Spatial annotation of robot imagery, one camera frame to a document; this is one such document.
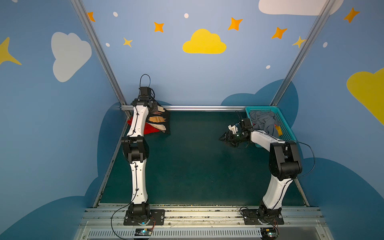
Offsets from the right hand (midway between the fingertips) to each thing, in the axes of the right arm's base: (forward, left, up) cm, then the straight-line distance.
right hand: (222, 139), depth 96 cm
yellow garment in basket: (+11, -42, -4) cm, 44 cm away
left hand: (+17, +48, +11) cm, 52 cm away
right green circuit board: (-48, -20, -9) cm, 53 cm away
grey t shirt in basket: (+18, -32, 0) cm, 37 cm away
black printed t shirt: (+13, +44, +3) cm, 45 cm away
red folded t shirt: (+8, +52, -1) cm, 52 cm away
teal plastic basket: (+8, -45, -2) cm, 46 cm away
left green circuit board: (-51, +41, -8) cm, 66 cm away
